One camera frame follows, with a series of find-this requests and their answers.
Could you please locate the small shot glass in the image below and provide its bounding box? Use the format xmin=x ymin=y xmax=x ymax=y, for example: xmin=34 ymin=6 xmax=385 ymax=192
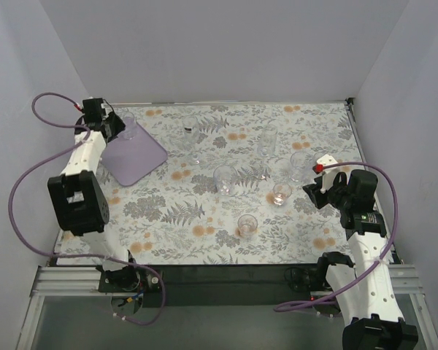
xmin=237 ymin=214 xmax=258 ymax=238
xmin=272 ymin=183 xmax=293 ymax=206

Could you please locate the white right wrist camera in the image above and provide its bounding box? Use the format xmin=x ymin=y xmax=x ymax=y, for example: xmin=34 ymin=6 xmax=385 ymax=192
xmin=314 ymin=154 xmax=339 ymax=194

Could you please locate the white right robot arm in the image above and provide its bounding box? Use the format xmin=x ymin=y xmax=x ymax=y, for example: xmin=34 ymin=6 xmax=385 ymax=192
xmin=304 ymin=169 xmax=419 ymax=349

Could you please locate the aluminium frame rail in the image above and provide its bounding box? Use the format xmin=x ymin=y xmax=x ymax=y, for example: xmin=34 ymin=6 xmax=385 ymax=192
xmin=16 ymin=265 xmax=107 ymax=350

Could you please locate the small shot glass front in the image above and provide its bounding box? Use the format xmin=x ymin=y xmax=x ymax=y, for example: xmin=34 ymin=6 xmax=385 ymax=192
xmin=237 ymin=214 xmax=258 ymax=238

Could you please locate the small shot glass right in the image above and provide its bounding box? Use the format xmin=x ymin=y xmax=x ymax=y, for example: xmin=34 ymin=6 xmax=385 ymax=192
xmin=272 ymin=183 xmax=293 ymax=206

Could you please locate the clear wine goblet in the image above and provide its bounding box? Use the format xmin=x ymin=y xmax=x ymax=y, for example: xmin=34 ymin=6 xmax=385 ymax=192
xmin=290 ymin=152 xmax=308 ymax=182

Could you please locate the floral tablecloth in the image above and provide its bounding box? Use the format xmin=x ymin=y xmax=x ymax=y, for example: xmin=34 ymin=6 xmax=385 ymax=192
xmin=96 ymin=103 xmax=361 ymax=265

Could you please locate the tall plain flute glass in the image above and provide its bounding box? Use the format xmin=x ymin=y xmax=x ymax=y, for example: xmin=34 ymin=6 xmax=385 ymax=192
xmin=257 ymin=124 xmax=277 ymax=179

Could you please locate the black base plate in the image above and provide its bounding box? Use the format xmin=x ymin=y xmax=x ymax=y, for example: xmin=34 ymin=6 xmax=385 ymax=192
xmin=96 ymin=263 xmax=330 ymax=308

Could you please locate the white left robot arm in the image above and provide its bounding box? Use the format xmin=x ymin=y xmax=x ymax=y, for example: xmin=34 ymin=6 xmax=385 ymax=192
xmin=47 ymin=98 xmax=130 ymax=273

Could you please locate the clear ribbed tumbler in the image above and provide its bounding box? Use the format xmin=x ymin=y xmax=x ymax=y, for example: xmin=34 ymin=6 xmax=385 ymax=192
xmin=119 ymin=111 xmax=137 ymax=140

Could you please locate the labelled champagne flute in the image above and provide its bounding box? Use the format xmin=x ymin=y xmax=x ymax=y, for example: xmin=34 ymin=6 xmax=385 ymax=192
xmin=182 ymin=116 xmax=200 ymax=165

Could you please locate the clear faceted tumbler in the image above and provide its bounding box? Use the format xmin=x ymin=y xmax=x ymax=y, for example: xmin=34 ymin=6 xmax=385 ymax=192
xmin=213 ymin=165 xmax=237 ymax=196

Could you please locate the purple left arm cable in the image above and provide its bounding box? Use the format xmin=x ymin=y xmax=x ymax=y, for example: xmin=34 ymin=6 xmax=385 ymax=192
xmin=7 ymin=92 xmax=167 ymax=326

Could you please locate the lilac plastic tray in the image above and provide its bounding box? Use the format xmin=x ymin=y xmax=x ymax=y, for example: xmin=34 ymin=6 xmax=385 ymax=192
xmin=101 ymin=124 xmax=168 ymax=187

